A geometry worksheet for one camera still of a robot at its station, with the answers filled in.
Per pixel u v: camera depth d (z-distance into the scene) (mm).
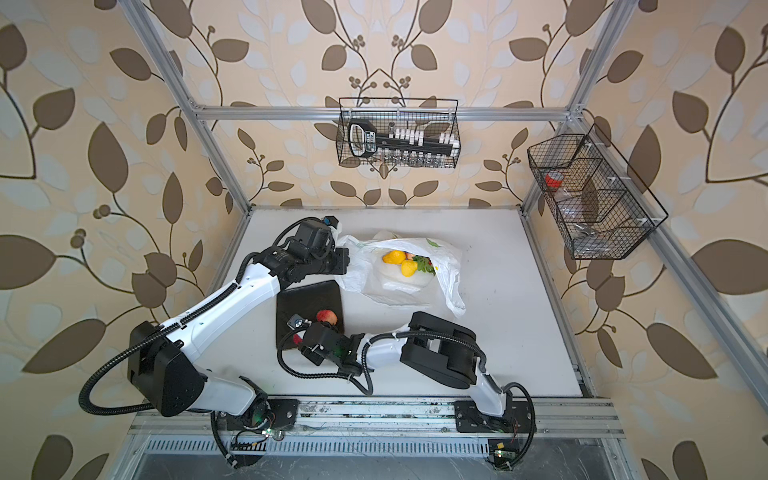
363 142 848
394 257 1014
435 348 524
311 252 627
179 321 434
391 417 752
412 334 516
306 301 943
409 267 990
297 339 732
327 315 880
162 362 403
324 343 642
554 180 875
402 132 818
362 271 820
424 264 987
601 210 737
